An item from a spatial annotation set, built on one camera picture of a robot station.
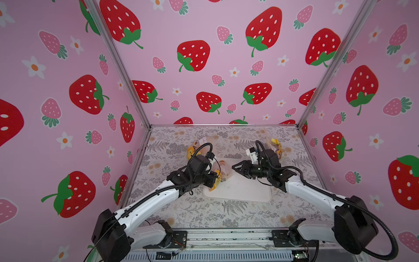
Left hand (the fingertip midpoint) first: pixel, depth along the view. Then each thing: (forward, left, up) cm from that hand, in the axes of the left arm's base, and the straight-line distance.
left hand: (217, 175), depth 78 cm
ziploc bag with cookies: (+9, -3, -7) cm, 12 cm away
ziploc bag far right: (+26, -35, -8) cm, 45 cm away
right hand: (+1, -7, +2) cm, 8 cm away
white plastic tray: (+1, -12, -17) cm, 21 cm away
